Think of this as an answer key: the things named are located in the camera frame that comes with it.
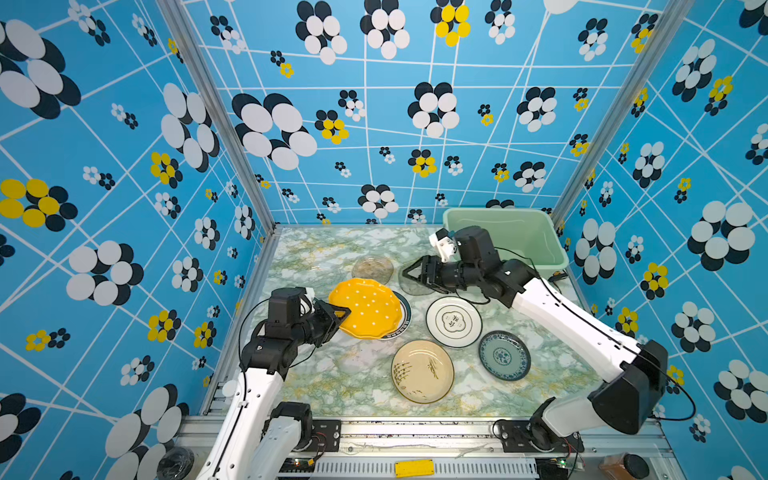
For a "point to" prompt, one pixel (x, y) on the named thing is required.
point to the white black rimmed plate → (454, 321)
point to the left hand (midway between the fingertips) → (354, 307)
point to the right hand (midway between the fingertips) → (414, 275)
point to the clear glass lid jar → (175, 463)
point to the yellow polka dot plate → (375, 310)
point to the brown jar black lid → (624, 466)
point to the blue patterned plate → (505, 355)
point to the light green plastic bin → (519, 233)
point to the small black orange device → (558, 276)
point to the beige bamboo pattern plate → (422, 371)
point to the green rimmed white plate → (406, 317)
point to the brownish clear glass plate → (374, 268)
